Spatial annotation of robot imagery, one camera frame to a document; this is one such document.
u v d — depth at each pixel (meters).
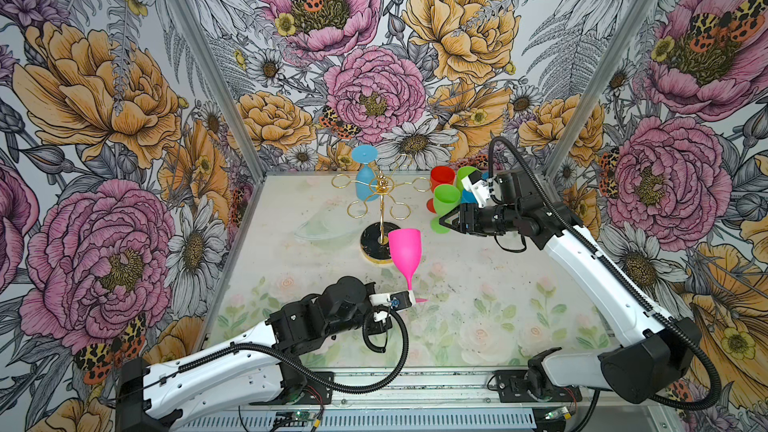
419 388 0.76
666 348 0.39
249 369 0.47
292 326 0.52
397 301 0.56
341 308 0.51
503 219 0.62
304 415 0.71
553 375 0.63
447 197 0.98
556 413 0.72
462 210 0.66
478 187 0.69
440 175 1.01
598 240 0.99
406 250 0.73
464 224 0.65
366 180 0.80
